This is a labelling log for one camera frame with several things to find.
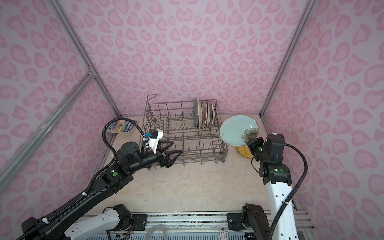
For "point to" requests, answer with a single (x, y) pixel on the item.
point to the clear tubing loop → (148, 233)
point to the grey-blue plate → (195, 113)
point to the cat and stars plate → (200, 114)
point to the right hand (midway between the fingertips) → (248, 136)
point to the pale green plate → (237, 130)
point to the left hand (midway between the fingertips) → (178, 145)
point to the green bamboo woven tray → (245, 151)
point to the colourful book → (122, 127)
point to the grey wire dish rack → (204, 147)
